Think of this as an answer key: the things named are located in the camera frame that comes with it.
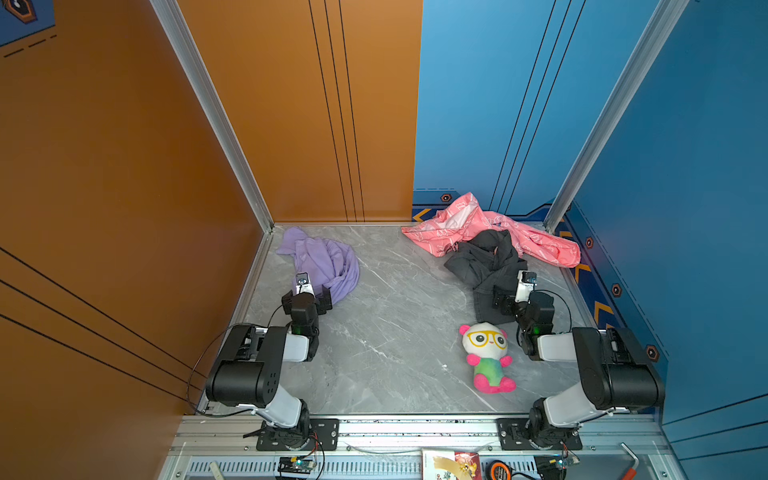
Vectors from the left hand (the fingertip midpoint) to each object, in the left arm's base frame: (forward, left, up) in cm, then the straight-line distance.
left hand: (308, 286), depth 93 cm
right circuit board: (-44, -67, -6) cm, 81 cm away
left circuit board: (-45, -4, -9) cm, 46 cm away
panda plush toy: (-18, -52, 0) cm, 55 cm away
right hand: (+1, -63, 0) cm, 63 cm away
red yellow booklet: (-45, -40, -3) cm, 60 cm away
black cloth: (+11, -59, +2) cm, 60 cm away
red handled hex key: (-46, -82, -6) cm, 95 cm away
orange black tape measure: (-46, -51, -4) cm, 69 cm away
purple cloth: (+11, -5, -3) cm, 12 cm away
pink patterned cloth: (+20, -46, +6) cm, 51 cm away
